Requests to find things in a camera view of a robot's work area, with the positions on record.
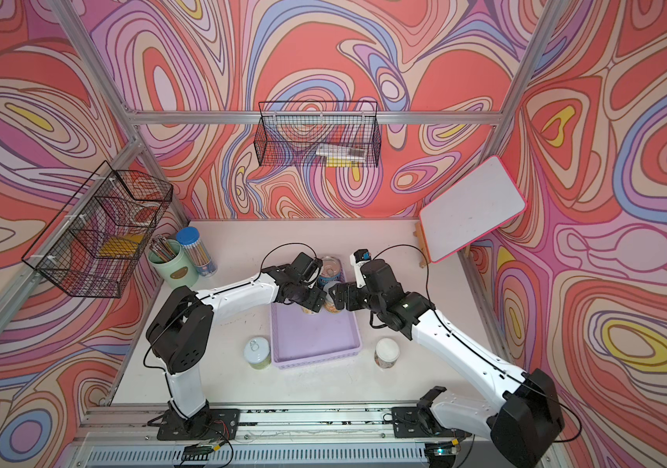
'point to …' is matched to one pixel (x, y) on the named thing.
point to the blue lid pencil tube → (189, 237)
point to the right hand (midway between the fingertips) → (346, 295)
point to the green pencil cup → (169, 259)
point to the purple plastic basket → (300, 338)
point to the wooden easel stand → (424, 249)
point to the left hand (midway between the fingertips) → (316, 297)
